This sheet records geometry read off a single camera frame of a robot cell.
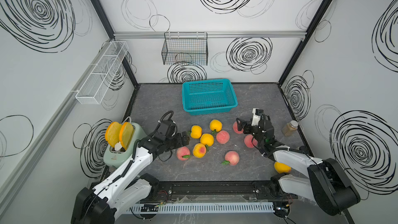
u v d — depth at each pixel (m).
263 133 0.65
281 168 0.75
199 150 0.81
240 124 0.80
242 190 0.75
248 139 0.85
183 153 0.80
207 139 0.86
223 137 0.86
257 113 0.75
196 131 0.88
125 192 0.54
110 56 0.88
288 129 0.88
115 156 0.69
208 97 1.12
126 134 0.71
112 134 0.70
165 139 0.60
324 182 0.41
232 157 0.79
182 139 0.71
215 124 0.92
